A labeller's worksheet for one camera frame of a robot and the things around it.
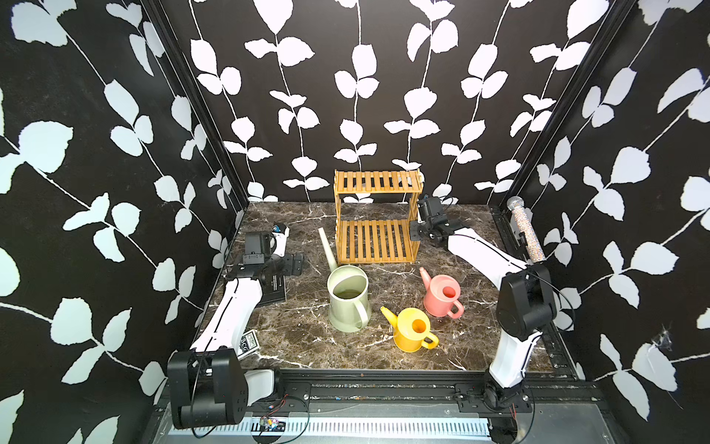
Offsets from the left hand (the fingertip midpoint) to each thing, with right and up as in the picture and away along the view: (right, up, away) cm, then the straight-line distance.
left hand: (288, 250), depth 86 cm
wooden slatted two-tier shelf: (+29, +16, +36) cm, 49 cm away
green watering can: (+19, -12, +2) cm, 22 cm away
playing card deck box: (-11, -28, -4) cm, 30 cm away
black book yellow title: (-7, -14, +7) cm, 17 cm away
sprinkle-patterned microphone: (+76, +2, -2) cm, 76 cm away
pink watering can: (+48, -13, -3) cm, 49 cm away
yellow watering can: (+37, -21, -10) cm, 44 cm away
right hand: (+42, +10, +9) cm, 44 cm away
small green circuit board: (-1, -45, -14) cm, 47 cm away
